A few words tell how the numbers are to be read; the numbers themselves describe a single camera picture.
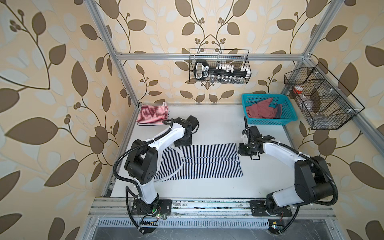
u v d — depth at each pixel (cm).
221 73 85
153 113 111
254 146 66
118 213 74
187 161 91
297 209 70
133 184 51
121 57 93
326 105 72
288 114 106
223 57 91
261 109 112
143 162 47
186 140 75
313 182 43
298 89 87
